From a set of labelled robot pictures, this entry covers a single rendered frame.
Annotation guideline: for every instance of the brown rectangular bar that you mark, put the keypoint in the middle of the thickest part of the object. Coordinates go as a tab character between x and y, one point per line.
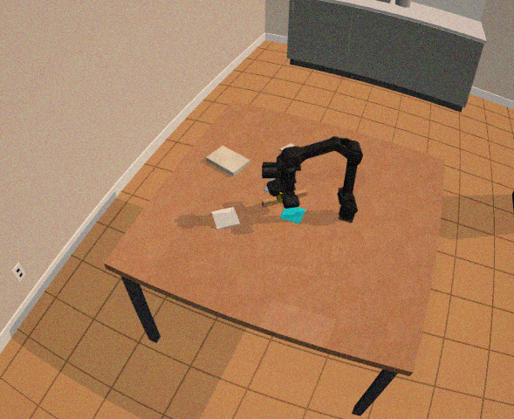
273	200

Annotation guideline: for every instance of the cream flat rectangular block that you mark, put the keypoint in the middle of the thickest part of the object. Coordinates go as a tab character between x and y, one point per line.
227	160

